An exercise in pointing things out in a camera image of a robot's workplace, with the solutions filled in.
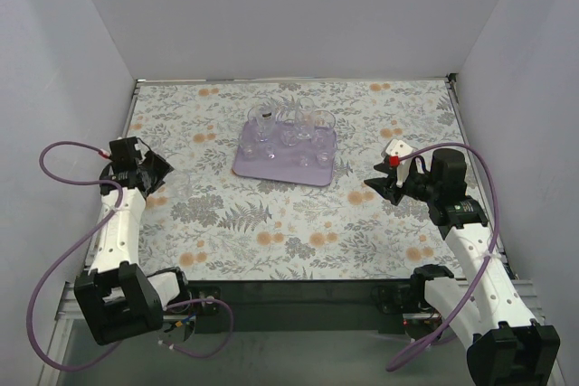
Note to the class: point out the aluminium table frame rail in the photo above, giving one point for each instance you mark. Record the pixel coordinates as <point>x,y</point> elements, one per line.
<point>68,315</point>

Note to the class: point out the lilac rectangular plastic tray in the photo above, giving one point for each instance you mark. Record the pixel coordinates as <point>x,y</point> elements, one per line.
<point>293,164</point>

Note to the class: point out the tall clear glass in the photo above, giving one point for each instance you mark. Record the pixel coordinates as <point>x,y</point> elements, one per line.
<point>304,122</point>

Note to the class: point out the floral patterned table mat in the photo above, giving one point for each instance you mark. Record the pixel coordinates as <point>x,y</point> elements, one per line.
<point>240,228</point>

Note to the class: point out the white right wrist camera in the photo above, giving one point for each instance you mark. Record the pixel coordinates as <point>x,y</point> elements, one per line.
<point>398,157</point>

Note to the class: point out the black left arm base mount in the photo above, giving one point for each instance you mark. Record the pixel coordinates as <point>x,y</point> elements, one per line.
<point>208,307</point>

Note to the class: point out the clear wine glass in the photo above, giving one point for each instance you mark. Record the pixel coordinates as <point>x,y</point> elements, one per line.
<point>270,150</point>

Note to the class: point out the small faceted clear glass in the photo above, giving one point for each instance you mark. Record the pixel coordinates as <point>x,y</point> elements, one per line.
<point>180,186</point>

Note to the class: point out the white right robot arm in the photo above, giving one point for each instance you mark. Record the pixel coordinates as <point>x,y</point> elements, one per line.
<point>504,342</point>

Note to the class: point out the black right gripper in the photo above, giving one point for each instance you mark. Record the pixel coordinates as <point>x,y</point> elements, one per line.
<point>397,188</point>

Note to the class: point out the clear stemmed glass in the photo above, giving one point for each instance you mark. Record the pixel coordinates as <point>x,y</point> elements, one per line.
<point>265,116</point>

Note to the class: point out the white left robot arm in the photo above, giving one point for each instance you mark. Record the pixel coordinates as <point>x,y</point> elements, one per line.
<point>116,297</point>

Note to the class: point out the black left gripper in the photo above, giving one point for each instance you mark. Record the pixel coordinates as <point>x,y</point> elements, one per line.
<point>150,171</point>

